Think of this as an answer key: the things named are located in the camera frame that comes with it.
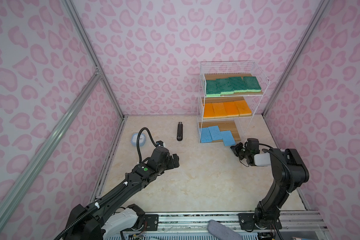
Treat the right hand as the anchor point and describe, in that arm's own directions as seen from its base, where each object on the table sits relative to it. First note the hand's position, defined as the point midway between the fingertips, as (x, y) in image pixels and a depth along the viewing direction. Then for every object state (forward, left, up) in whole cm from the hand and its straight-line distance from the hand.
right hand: (231, 144), depth 99 cm
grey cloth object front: (-48, +14, +1) cm, 50 cm away
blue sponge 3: (+6, +1, -1) cm, 6 cm away
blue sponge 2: (+10, +10, 0) cm, 14 cm away
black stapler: (+12, +35, -2) cm, 37 cm away
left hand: (-16, +36, +12) cm, 42 cm away
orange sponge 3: (+10, +3, +23) cm, 25 cm away
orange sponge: (+7, +17, +24) cm, 30 cm away
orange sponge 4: (+10, -3, +24) cm, 26 cm away
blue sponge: (+7, +17, 0) cm, 18 cm away
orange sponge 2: (+9, +11, +23) cm, 27 cm away
